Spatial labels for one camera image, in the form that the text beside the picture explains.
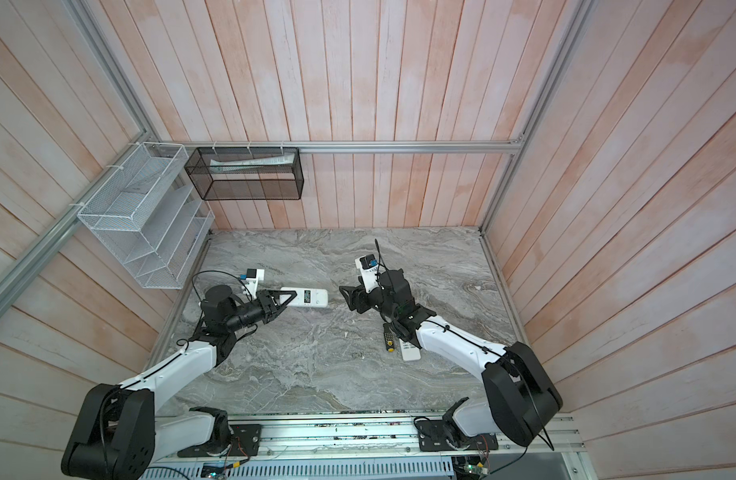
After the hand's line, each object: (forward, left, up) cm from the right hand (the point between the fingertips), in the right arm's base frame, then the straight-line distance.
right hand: (349, 283), depth 82 cm
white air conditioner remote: (-12, -18, -18) cm, 28 cm away
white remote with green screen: (-5, +12, 0) cm, 12 cm away
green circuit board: (-43, +32, -20) cm, 57 cm away
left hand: (-6, +14, 0) cm, 15 cm away
